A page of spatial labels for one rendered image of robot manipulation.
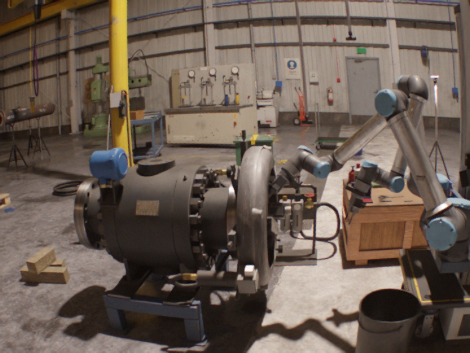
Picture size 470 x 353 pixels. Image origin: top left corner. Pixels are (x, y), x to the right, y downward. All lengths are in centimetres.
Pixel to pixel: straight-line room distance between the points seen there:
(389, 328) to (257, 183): 94
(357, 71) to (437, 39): 320
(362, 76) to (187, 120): 617
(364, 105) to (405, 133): 1100
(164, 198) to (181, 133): 675
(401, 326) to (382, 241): 137
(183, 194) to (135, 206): 26
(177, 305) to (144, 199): 57
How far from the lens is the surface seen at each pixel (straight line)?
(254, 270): 186
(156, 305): 214
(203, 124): 845
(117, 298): 223
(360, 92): 1264
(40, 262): 308
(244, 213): 184
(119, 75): 557
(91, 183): 243
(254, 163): 194
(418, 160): 167
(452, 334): 209
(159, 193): 207
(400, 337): 178
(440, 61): 1312
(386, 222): 294
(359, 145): 200
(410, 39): 1298
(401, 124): 168
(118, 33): 564
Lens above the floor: 132
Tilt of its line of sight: 13 degrees down
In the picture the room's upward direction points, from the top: 3 degrees counter-clockwise
